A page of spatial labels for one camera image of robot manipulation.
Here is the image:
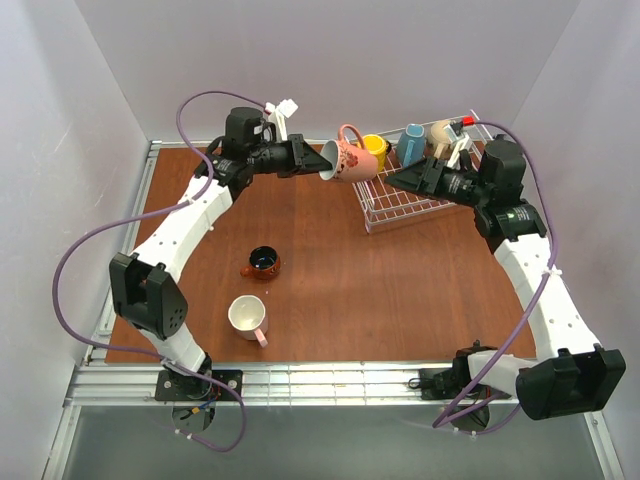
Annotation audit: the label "blue mug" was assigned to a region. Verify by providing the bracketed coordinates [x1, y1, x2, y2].
[395, 124, 426, 168]

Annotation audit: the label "white mug brown dots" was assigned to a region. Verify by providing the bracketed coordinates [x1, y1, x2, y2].
[319, 124, 378, 183]

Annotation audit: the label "beige round mug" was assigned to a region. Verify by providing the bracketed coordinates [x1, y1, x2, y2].
[427, 119, 457, 159]

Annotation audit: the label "yellow textured cup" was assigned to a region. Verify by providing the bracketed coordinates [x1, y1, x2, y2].
[363, 134, 391, 172]

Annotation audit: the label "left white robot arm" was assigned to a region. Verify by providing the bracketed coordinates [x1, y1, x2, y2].
[109, 99, 330, 376]

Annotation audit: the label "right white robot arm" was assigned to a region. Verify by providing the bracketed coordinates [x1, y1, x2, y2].
[385, 138, 626, 420]

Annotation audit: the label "brown black mug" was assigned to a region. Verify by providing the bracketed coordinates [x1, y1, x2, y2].
[240, 246, 281, 280]

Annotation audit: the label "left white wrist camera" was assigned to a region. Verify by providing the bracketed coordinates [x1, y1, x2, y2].
[264, 99, 298, 142]

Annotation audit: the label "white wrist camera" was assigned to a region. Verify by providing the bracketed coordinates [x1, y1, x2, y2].
[264, 99, 298, 142]
[444, 116, 476, 169]

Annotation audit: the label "white wire dish rack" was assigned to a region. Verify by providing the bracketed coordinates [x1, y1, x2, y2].
[353, 121, 495, 233]

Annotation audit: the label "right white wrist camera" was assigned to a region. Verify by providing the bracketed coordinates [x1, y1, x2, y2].
[444, 116, 476, 169]

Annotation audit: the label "white mug pink handle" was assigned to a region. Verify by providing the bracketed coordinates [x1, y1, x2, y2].
[227, 295, 269, 348]

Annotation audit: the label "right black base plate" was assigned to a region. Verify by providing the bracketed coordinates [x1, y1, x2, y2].
[407, 367, 511, 400]

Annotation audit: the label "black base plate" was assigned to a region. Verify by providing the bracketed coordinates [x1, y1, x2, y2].
[407, 367, 511, 400]
[154, 369, 243, 403]

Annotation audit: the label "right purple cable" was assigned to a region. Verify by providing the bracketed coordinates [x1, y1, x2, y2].
[399, 120, 560, 436]

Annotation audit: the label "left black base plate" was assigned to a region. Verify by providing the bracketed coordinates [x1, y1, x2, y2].
[154, 369, 243, 403]

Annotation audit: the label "aluminium frame rail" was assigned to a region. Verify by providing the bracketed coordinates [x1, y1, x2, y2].
[64, 360, 601, 407]

